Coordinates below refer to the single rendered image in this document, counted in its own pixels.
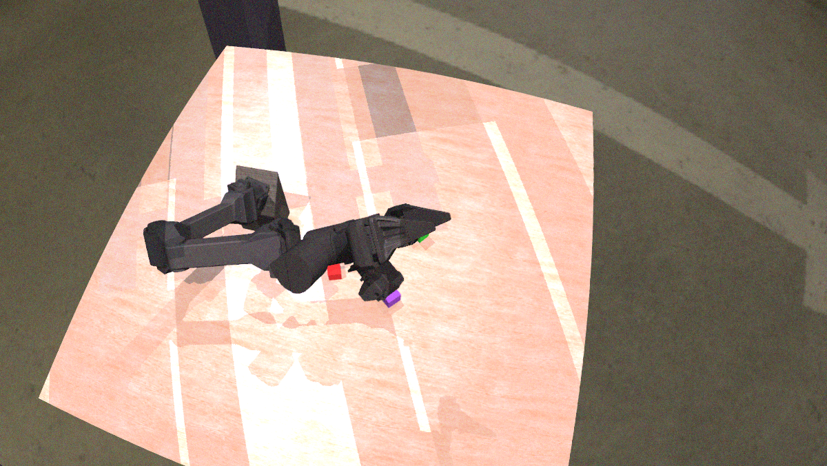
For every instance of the red block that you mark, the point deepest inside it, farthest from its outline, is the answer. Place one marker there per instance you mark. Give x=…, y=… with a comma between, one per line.
x=333, y=272

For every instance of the purple block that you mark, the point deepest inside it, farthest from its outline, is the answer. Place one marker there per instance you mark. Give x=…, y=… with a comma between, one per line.
x=392, y=299

